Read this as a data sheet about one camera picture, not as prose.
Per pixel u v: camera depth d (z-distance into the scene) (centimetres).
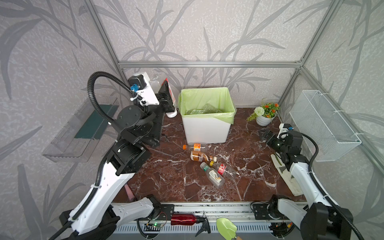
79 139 64
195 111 96
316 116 69
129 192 79
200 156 88
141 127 32
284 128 74
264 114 99
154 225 71
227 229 69
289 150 62
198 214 75
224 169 83
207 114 75
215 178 79
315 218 40
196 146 92
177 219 68
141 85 35
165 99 41
